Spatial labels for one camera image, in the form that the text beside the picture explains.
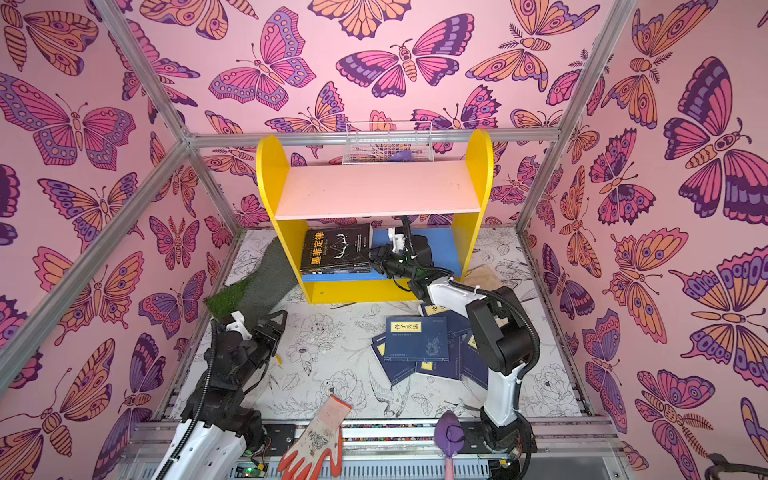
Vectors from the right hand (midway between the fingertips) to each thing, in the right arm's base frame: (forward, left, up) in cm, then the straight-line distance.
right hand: (359, 250), depth 84 cm
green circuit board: (-49, +26, -25) cm, 61 cm away
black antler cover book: (+5, +6, -3) cm, 8 cm away
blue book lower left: (-26, -9, -22) cm, 35 cm away
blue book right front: (-23, -33, -25) cm, 47 cm away
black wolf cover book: (-2, +8, -8) cm, 11 cm away
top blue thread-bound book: (-18, -16, -20) cm, 31 cm away
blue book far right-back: (-13, -29, -20) cm, 38 cm away
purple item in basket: (+30, -12, +12) cm, 34 cm away
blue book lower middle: (-26, -25, -20) cm, 41 cm away
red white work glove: (-47, +11, -21) cm, 52 cm away
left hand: (-18, +18, -5) cm, 26 cm away
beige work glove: (+7, -41, -23) cm, 48 cm away
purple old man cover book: (-3, +6, -4) cm, 8 cm away
